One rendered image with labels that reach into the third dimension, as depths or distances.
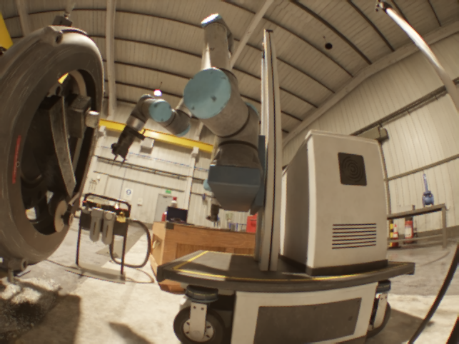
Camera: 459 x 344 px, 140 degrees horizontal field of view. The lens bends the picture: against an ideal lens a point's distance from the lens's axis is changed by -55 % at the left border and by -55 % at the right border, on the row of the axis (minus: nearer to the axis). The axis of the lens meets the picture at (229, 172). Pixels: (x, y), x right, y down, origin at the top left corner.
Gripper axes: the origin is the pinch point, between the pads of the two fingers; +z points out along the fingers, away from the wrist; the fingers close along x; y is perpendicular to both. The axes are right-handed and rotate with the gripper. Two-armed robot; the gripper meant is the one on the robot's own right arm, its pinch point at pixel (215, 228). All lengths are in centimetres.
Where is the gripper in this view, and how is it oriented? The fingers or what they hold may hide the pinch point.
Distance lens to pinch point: 158.5
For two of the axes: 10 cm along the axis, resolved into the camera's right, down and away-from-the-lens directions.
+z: -1.0, 9.4, -3.2
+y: -8.5, -2.5, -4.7
